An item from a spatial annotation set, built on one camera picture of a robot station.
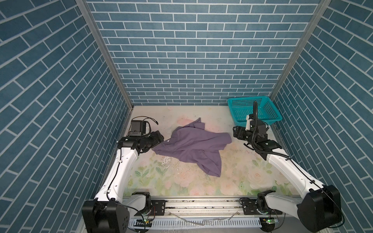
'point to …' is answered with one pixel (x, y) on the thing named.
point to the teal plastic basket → (240, 108)
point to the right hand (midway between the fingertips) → (240, 128)
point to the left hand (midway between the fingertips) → (162, 139)
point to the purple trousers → (193, 143)
